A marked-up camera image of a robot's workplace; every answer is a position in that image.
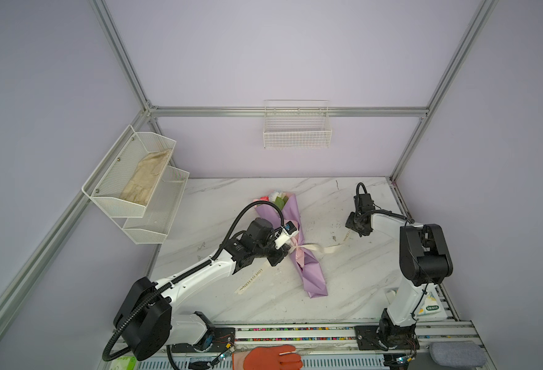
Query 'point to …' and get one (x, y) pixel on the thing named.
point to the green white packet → (125, 363)
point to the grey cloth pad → (458, 354)
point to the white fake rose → (280, 199)
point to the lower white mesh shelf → (156, 222)
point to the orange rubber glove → (270, 358)
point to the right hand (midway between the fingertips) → (353, 222)
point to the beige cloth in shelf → (143, 179)
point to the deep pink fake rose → (264, 198)
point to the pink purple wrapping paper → (308, 264)
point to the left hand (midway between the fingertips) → (285, 247)
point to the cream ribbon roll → (297, 247)
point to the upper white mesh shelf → (123, 180)
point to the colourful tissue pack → (430, 305)
